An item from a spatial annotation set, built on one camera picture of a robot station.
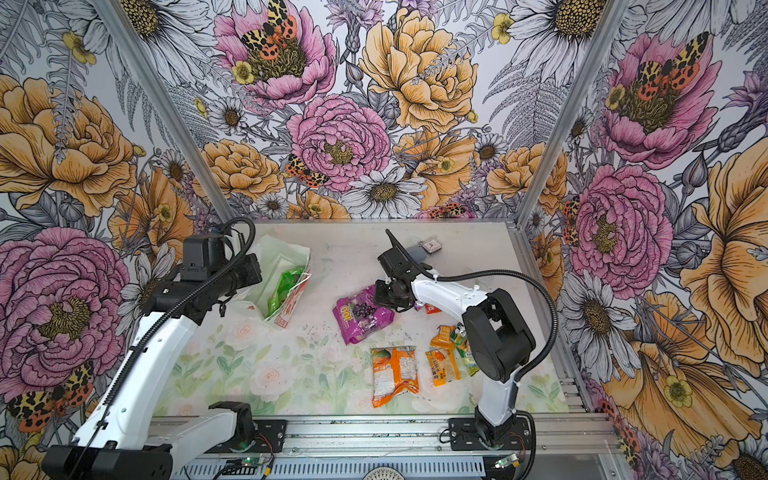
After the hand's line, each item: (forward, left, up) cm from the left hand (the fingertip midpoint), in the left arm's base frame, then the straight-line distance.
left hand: (258, 274), depth 75 cm
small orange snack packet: (-13, -47, -23) cm, 54 cm away
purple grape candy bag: (-3, -24, -17) cm, 29 cm away
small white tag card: (+28, -49, -23) cm, 61 cm away
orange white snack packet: (-17, -34, -21) cm, 43 cm away
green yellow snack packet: (-9, -53, -22) cm, 59 cm away
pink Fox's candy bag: (+3, -45, -23) cm, 50 cm away
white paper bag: (+15, +3, -12) cm, 20 cm away
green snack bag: (+4, -4, -9) cm, 11 cm away
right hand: (0, -30, -18) cm, 35 cm away
